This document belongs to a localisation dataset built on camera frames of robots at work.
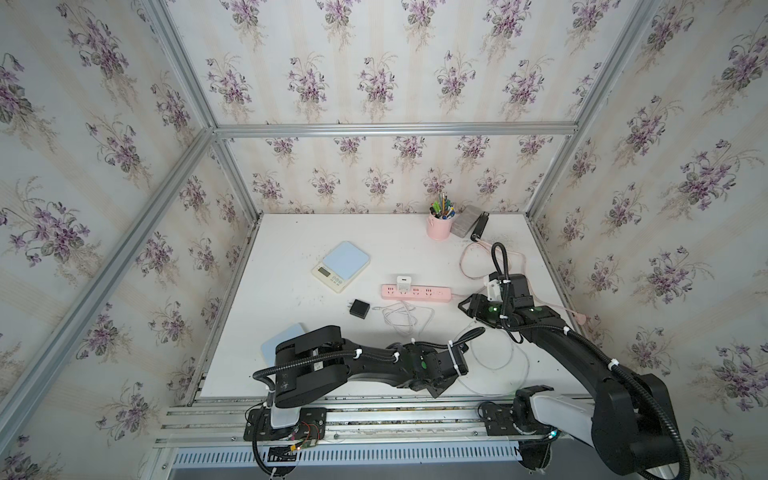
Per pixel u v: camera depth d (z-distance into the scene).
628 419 0.40
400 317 0.93
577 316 0.95
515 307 0.66
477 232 1.11
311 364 0.48
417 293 0.95
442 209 1.10
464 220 1.15
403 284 0.91
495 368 0.82
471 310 0.78
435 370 0.62
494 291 0.78
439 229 1.11
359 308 0.93
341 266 1.02
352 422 0.75
